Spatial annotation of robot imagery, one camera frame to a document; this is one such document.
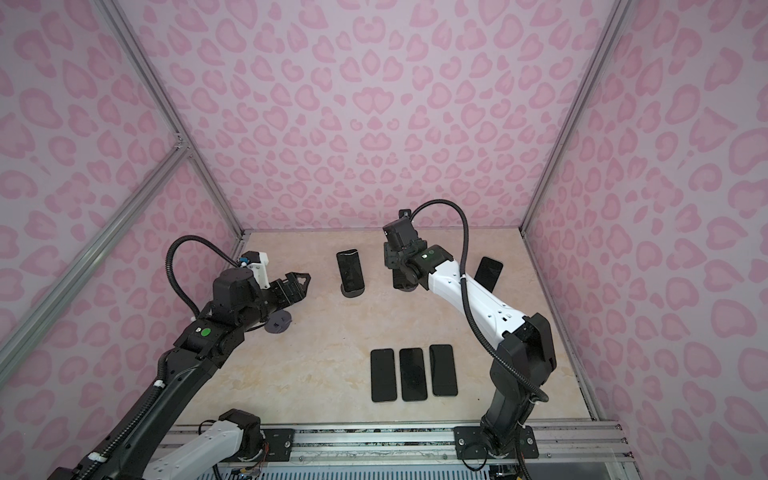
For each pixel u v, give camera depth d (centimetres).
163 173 82
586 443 75
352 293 99
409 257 60
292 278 66
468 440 74
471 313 46
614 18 70
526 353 44
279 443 73
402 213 72
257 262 66
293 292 65
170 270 50
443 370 86
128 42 72
